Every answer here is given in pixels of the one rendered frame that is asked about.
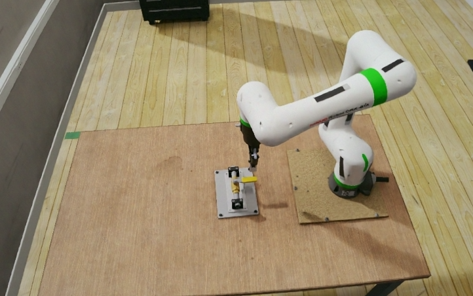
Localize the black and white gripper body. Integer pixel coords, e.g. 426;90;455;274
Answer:
243;134;261;152

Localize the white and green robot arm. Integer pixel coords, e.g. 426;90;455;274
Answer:
235;30;417;199

